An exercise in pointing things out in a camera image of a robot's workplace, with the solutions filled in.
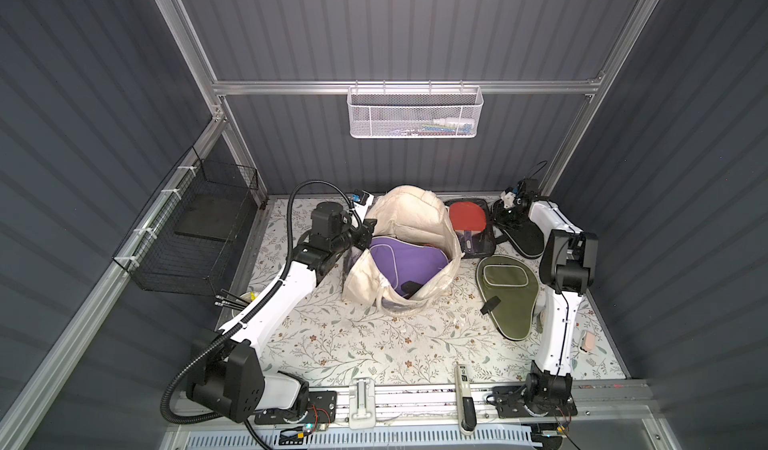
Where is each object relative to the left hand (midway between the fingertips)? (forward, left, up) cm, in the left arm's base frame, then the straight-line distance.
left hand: (379, 222), depth 78 cm
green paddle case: (-5, -42, -24) cm, 49 cm away
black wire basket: (-7, +49, +1) cm, 49 cm away
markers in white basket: (+32, -19, +8) cm, 38 cm away
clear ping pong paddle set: (+20, -34, -24) cm, 46 cm away
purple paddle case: (-2, -7, -16) cm, 17 cm away
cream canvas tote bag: (+8, -9, -5) cm, 13 cm away
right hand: (+19, -41, -21) cm, 50 cm away
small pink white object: (-24, -58, -24) cm, 67 cm away
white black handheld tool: (-39, -21, -23) cm, 49 cm away
